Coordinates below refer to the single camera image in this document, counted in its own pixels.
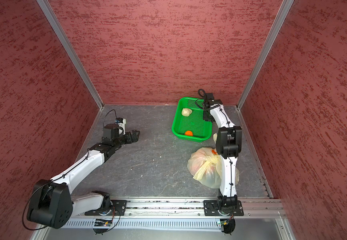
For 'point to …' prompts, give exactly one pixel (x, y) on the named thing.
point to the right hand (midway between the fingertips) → (210, 120)
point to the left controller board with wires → (101, 222)
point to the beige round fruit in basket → (186, 112)
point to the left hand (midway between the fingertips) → (133, 135)
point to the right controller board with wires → (228, 225)
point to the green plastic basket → (202, 129)
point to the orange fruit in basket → (189, 133)
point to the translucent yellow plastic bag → (205, 165)
